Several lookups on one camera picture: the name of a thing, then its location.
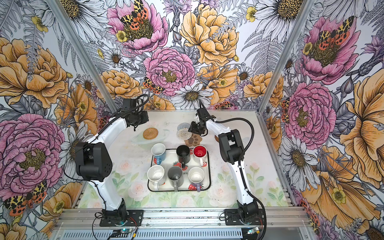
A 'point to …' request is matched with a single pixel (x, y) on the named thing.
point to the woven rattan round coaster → (150, 133)
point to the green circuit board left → (126, 230)
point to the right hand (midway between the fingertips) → (191, 133)
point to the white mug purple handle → (196, 175)
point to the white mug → (156, 174)
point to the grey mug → (175, 177)
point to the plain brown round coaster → (217, 139)
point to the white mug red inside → (200, 155)
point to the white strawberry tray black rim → (171, 160)
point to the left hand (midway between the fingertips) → (147, 121)
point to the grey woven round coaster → (183, 125)
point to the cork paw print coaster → (195, 140)
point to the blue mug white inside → (159, 151)
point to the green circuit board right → (252, 231)
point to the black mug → (183, 154)
